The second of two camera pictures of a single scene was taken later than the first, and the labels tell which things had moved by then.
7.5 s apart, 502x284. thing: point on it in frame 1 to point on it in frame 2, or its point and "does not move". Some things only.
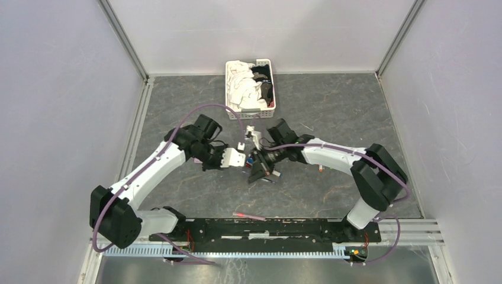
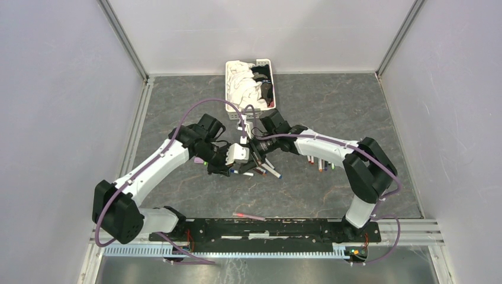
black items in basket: [262, 74] does not move
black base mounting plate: [266, 231] does not move
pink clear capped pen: [253, 217] does not move
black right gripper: [257, 171] to [254, 148]
